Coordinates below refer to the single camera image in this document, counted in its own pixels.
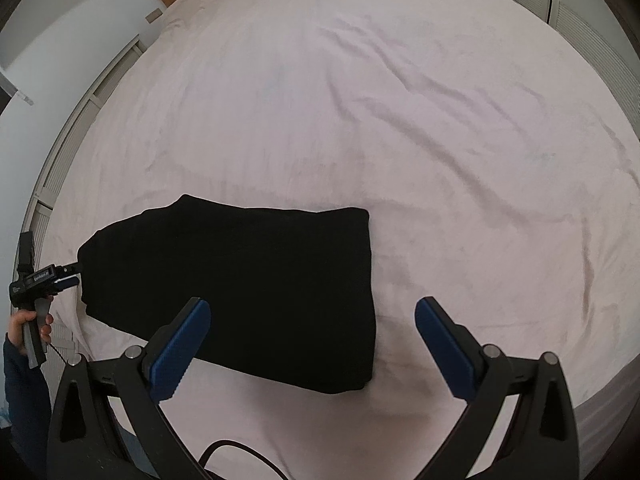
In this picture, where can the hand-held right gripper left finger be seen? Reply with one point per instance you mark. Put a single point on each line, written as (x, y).
(181, 342)

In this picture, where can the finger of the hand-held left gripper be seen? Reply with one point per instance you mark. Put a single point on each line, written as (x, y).
(67, 271)
(67, 283)

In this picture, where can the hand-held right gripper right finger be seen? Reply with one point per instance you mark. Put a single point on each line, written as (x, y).
(444, 342)

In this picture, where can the black pants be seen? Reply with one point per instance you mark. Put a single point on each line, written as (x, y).
(240, 285)

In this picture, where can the person's left forearm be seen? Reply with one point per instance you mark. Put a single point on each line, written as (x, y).
(25, 410)

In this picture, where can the person's left hand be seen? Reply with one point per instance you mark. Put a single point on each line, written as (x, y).
(17, 327)

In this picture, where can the bed with pink sheet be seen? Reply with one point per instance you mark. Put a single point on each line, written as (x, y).
(350, 110)

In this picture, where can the white louvred wardrobe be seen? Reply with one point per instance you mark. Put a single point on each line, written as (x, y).
(590, 25)

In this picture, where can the beige wall switch plate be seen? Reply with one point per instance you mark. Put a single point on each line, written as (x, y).
(153, 15)

